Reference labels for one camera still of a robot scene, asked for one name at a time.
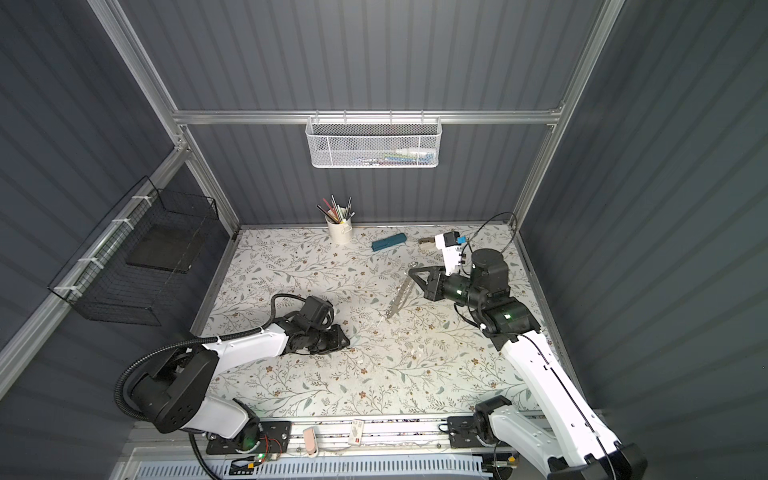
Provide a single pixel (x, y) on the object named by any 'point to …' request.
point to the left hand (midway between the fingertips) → (349, 344)
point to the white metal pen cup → (340, 233)
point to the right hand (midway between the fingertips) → (414, 275)
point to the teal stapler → (395, 239)
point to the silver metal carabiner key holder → (402, 290)
